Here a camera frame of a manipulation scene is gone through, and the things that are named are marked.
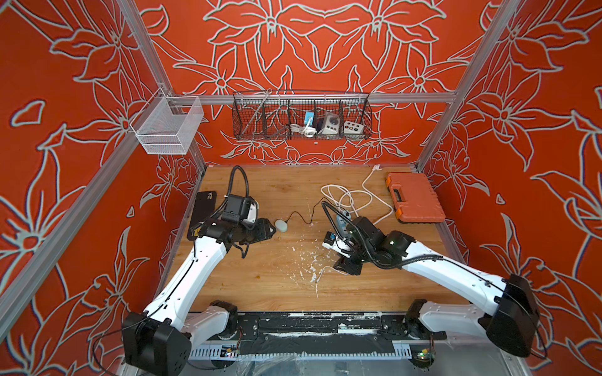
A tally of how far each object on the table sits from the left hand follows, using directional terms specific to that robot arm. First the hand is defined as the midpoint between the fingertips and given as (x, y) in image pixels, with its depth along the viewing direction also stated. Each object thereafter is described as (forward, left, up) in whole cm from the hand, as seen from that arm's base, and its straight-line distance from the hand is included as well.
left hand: (269, 229), depth 78 cm
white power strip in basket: (+40, -20, +16) cm, 48 cm away
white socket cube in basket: (+42, -29, +13) cm, 53 cm away
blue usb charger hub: (-7, -22, +17) cm, 28 cm away
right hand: (-7, -22, -5) cm, 24 cm away
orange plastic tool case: (+26, -59, -11) cm, 65 cm away
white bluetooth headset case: (+10, -2, -14) cm, 17 cm away
